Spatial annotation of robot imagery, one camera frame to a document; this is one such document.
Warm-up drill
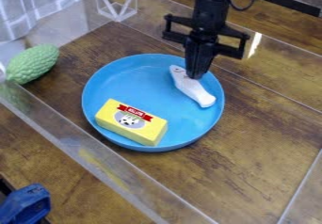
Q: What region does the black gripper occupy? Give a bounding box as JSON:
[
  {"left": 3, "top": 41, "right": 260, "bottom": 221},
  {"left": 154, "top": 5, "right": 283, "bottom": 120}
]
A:
[{"left": 161, "top": 0, "right": 249, "bottom": 79}]

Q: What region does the white toy fish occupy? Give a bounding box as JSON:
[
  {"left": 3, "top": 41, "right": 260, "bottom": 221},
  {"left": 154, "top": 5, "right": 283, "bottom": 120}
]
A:
[{"left": 169, "top": 65, "right": 216, "bottom": 108}]

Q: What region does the blue round tray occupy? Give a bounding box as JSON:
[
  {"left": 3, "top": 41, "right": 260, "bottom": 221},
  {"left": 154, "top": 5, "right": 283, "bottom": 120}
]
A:
[{"left": 81, "top": 54, "right": 225, "bottom": 152}]

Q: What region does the blue plastic clamp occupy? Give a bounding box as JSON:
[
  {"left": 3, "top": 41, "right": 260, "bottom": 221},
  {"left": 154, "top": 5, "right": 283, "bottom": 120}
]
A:
[{"left": 0, "top": 184, "right": 52, "bottom": 224}]

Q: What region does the yellow butter box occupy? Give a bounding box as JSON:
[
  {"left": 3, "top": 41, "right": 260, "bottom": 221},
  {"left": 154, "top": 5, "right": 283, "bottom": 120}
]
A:
[{"left": 94, "top": 99, "right": 166, "bottom": 147}]

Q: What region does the green bumpy toy gourd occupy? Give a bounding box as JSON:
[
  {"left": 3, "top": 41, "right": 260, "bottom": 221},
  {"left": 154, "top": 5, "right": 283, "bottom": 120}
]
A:
[{"left": 6, "top": 44, "right": 58, "bottom": 85}]

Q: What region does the clear acrylic barrier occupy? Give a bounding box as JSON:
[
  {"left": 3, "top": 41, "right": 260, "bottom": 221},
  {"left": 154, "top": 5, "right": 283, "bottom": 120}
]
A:
[{"left": 0, "top": 0, "right": 322, "bottom": 224}]

